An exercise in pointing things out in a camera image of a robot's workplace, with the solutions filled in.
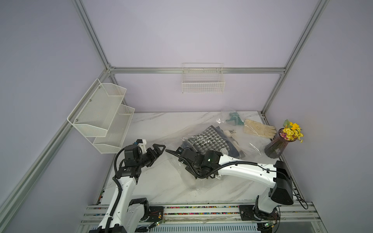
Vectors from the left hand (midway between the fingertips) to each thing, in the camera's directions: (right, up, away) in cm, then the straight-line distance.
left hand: (161, 152), depth 80 cm
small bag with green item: (+48, +22, +35) cm, 63 cm away
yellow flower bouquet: (+71, +12, -3) cm, 72 cm away
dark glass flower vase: (+69, +1, +8) cm, 70 cm away
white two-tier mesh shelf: (-38, +19, +7) cm, 43 cm away
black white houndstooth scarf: (+28, +7, +6) cm, 30 cm away
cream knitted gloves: (+68, +13, +30) cm, 76 cm away
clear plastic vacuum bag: (+48, +9, +24) cm, 54 cm away
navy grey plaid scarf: (+42, 0, +6) cm, 42 cm away
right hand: (+19, -4, -3) cm, 19 cm away
